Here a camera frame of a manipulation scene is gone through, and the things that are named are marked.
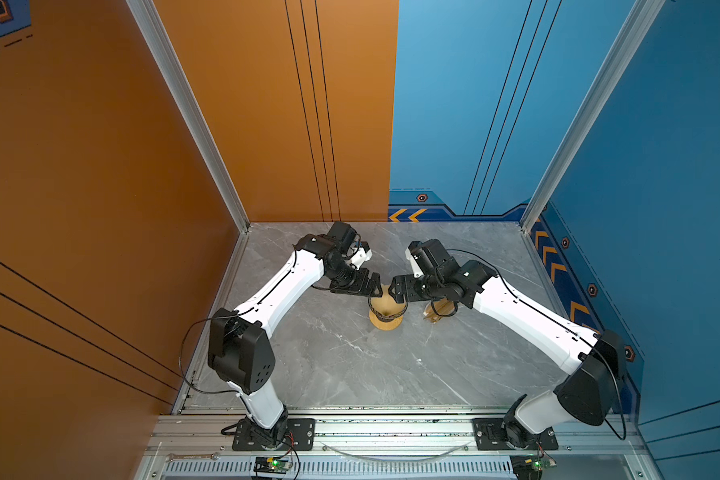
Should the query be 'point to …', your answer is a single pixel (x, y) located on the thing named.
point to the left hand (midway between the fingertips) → (368, 289)
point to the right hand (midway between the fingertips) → (400, 289)
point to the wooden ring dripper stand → (385, 325)
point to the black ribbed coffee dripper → (383, 317)
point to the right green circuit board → (530, 466)
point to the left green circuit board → (271, 465)
